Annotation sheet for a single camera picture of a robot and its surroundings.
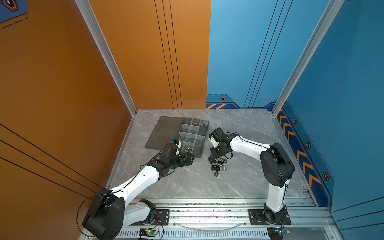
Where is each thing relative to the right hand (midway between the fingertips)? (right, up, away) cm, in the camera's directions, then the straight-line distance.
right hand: (213, 154), depth 94 cm
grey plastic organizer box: (-14, +12, +9) cm, 21 cm away
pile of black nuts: (+2, -5, -3) cm, 6 cm away
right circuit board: (+27, -33, -24) cm, 49 cm away
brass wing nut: (-16, +3, +3) cm, 16 cm away
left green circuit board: (-34, -33, -23) cm, 53 cm away
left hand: (-15, 0, -9) cm, 18 cm away
